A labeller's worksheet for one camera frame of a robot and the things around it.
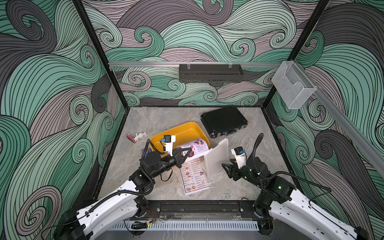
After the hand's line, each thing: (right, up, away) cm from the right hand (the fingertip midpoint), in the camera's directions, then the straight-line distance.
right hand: (225, 163), depth 74 cm
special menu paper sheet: (-13, +9, -4) cm, 17 cm away
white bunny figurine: (-52, +11, +25) cm, 59 cm away
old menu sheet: (-16, -11, +10) cm, 22 cm away
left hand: (-17, +9, -7) cm, 21 cm away
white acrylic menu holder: (-2, -1, +13) cm, 13 cm away
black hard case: (+6, +21, +30) cm, 37 cm away
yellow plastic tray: (-21, +13, +31) cm, 40 cm away
